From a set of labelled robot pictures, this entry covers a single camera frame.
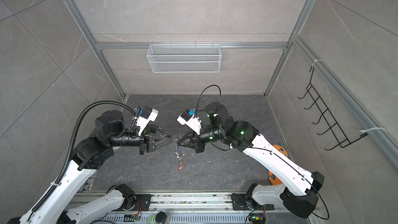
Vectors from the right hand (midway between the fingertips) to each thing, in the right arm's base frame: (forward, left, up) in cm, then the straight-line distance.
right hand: (180, 142), depth 57 cm
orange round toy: (-5, -45, -34) cm, 57 cm away
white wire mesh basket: (+63, +2, -4) cm, 63 cm away
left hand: (-1, +3, +6) cm, 6 cm away
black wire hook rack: (+7, -63, -1) cm, 63 cm away
